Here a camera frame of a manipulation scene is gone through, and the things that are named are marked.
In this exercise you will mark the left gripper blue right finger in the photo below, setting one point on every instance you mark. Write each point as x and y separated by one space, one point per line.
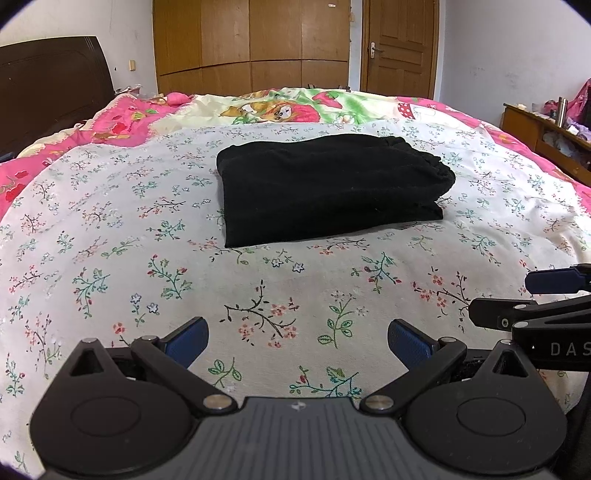
429 361

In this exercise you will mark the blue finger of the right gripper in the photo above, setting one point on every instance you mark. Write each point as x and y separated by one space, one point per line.
569 280
502 314

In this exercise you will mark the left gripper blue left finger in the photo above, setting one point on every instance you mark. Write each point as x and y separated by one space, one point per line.
165 361

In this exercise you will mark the black pants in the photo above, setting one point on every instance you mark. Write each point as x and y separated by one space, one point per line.
332 185

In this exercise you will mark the pink clothing pile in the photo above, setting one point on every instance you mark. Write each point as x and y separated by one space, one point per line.
577 116

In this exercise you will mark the wooden side desk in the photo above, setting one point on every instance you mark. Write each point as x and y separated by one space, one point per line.
565 150

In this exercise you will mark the floral bed quilt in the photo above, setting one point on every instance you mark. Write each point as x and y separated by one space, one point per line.
116 230

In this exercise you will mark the metal bottle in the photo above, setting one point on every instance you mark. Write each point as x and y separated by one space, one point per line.
561 112

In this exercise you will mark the wooden door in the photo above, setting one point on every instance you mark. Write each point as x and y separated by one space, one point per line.
408 32

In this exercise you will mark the dark wooden headboard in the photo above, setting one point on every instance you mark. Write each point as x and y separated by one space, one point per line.
48 85

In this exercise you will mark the wooden wardrobe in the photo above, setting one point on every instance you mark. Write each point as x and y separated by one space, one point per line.
242 46

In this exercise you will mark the door handle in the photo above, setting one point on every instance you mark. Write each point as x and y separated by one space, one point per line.
374 50

